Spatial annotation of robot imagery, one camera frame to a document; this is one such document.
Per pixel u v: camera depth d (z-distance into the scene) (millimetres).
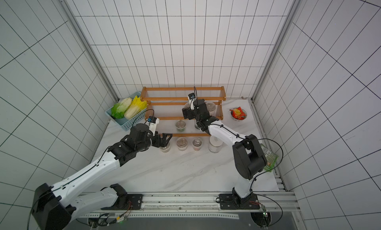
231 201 670
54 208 371
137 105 1063
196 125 997
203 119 680
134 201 728
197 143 878
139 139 575
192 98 755
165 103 976
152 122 670
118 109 988
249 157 467
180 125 947
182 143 880
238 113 1031
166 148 873
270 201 645
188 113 802
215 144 847
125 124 959
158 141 671
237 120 1010
